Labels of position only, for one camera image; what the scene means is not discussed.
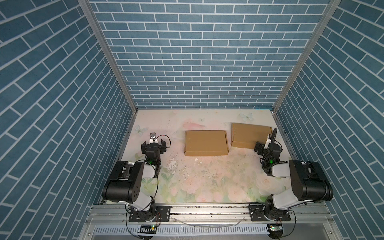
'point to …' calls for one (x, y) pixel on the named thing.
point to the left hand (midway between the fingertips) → (154, 140)
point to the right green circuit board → (275, 228)
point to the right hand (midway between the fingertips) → (265, 141)
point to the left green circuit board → (147, 229)
